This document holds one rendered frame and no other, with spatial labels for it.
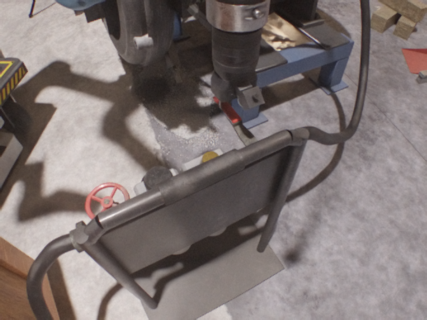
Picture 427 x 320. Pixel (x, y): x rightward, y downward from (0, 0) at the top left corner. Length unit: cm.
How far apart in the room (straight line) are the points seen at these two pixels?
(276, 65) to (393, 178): 61
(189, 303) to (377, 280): 58
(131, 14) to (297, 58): 64
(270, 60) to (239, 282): 75
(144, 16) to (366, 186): 93
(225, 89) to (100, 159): 78
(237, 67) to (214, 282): 64
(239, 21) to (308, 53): 83
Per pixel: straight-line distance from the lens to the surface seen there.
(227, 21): 43
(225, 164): 41
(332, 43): 132
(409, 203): 124
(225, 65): 48
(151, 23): 82
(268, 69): 111
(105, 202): 49
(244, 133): 58
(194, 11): 75
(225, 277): 93
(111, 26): 111
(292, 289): 96
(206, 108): 129
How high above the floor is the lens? 91
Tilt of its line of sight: 54 degrees down
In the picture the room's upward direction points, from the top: 1 degrees counter-clockwise
